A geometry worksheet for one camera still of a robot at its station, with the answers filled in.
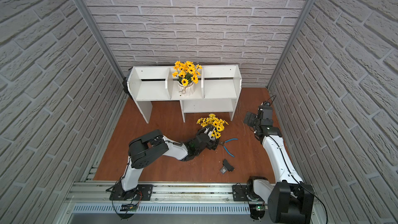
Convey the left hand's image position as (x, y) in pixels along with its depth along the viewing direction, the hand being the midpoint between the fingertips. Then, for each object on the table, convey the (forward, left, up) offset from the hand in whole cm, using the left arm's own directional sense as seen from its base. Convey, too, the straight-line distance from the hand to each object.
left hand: (216, 133), depth 91 cm
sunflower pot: (-4, +2, +11) cm, 11 cm away
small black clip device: (-19, -5, -2) cm, 19 cm away
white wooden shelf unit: (+21, -1, +20) cm, 29 cm away
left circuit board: (-36, +44, -6) cm, 57 cm away
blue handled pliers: (-5, -4, -2) cm, 7 cm away
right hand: (+3, -22, +14) cm, 26 cm away
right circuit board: (-37, -18, -3) cm, 41 cm away
